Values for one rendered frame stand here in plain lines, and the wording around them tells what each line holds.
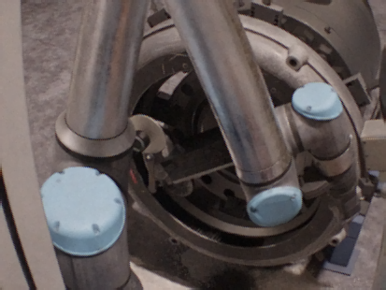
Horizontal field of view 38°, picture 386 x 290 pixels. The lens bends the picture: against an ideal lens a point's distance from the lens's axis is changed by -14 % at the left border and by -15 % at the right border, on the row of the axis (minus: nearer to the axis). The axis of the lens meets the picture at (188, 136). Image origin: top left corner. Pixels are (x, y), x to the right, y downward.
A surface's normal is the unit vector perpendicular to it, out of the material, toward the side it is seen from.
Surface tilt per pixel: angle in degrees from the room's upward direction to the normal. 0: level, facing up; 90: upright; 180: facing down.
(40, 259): 90
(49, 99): 0
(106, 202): 5
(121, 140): 53
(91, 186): 5
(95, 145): 47
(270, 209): 95
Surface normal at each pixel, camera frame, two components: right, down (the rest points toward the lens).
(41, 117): 0.02, -0.80
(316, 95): -0.31, -0.76
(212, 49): -0.07, 0.63
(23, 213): 0.43, 0.54
